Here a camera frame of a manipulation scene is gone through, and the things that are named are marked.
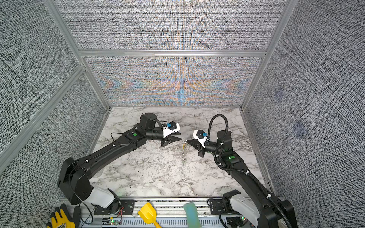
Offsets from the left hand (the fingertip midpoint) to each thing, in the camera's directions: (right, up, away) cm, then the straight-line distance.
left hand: (179, 135), depth 74 cm
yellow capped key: (+2, -6, +1) cm, 6 cm away
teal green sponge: (+7, -41, -4) cm, 42 cm away
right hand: (+5, -2, -1) cm, 5 cm away
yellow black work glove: (-57, -40, -5) cm, 70 cm away
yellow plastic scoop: (-16, -39, -3) cm, 42 cm away
